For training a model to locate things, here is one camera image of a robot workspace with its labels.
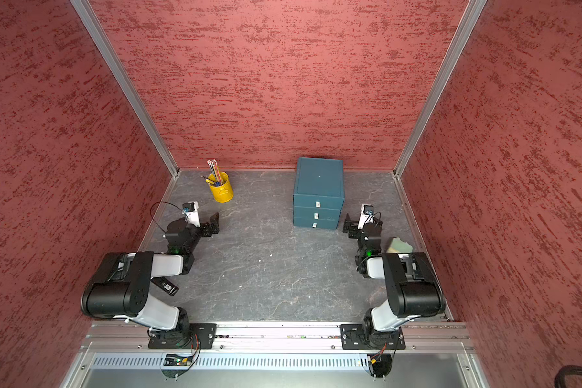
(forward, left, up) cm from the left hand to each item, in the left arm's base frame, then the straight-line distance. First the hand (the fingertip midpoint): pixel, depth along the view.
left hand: (207, 217), depth 93 cm
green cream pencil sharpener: (-10, -76, -4) cm, 76 cm away
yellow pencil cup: (+14, -3, +3) cm, 15 cm away
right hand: (+1, -61, 0) cm, 61 cm away
